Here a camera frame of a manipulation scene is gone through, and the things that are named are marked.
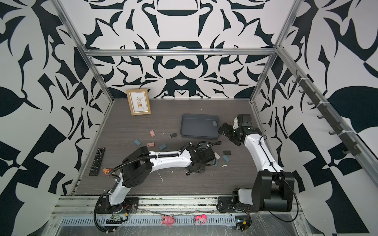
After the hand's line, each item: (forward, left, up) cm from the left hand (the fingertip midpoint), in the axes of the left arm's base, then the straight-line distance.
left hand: (200, 166), depth 86 cm
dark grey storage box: (+28, -2, 0) cm, 28 cm away
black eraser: (+8, -17, 0) cm, 19 cm away
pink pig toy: (-25, +17, +2) cm, 30 cm away
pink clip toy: (-25, +2, 0) cm, 25 cm away
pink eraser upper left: (+24, +30, 0) cm, 38 cm away
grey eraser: (+4, -16, 0) cm, 17 cm away
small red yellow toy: (-1, +52, +2) cm, 52 cm away
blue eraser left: (+13, +22, +1) cm, 26 cm away
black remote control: (+7, +60, 0) cm, 60 cm away
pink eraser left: (+15, +31, 0) cm, 34 cm away
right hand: (+15, -15, +13) cm, 25 cm away
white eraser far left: (+18, +39, -1) cm, 43 cm away
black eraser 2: (+22, +16, 0) cm, 27 cm away
